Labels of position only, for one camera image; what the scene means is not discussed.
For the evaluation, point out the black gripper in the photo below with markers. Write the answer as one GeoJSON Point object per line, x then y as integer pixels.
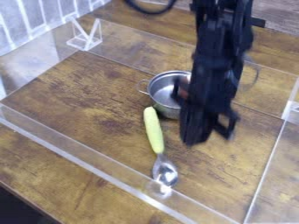
{"type": "Point", "coordinates": [205, 112]}

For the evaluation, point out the silver metal pot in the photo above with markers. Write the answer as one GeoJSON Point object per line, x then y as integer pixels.
{"type": "Point", "coordinates": [158, 89]}

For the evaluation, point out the yellow handled metal spoon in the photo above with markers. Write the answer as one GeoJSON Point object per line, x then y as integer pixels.
{"type": "Point", "coordinates": [164, 171]}

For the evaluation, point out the white and brown plush mushroom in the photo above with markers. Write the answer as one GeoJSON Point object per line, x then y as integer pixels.
{"type": "Point", "coordinates": [180, 89]}

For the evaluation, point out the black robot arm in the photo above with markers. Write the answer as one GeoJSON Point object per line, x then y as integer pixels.
{"type": "Point", "coordinates": [224, 32]}

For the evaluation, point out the black strip on table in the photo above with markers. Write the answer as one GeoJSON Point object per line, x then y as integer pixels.
{"type": "Point", "coordinates": [258, 22]}

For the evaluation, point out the clear acrylic triangle stand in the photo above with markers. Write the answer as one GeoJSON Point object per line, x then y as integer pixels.
{"type": "Point", "coordinates": [84, 41]}

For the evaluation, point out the clear acrylic barrier wall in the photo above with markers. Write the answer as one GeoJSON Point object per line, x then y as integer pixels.
{"type": "Point", "coordinates": [169, 201]}

